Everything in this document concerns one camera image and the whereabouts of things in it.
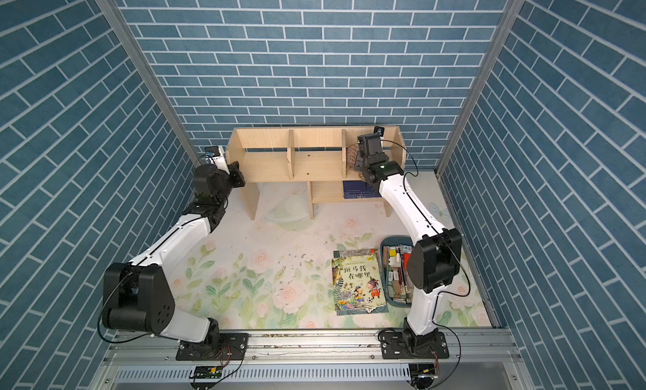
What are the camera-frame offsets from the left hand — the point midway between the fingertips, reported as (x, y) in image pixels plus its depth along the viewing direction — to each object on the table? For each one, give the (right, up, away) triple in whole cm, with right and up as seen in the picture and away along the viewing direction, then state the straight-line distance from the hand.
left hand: (245, 161), depth 84 cm
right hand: (+43, +2, +3) cm, 43 cm away
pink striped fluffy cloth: (+36, +3, +3) cm, 37 cm away
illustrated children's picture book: (+38, -42, +2) cm, 57 cm away
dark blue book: (+40, -9, +11) cm, 42 cm away
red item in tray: (+56, -34, +6) cm, 66 cm away
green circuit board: (-7, -63, -12) cm, 64 cm away
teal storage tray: (+51, -42, -1) cm, 66 cm away
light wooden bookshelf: (+20, 0, +7) cm, 21 cm away
